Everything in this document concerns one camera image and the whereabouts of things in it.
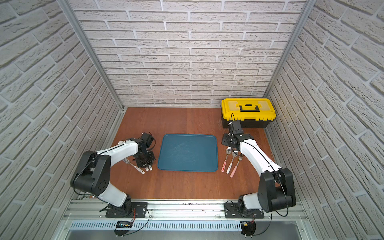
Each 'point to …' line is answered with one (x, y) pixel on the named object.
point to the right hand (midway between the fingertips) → (228, 139)
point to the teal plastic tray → (188, 152)
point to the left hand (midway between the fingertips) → (149, 161)
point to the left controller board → (120, 224)
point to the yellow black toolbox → (255, 112)
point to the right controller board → (248, 228)
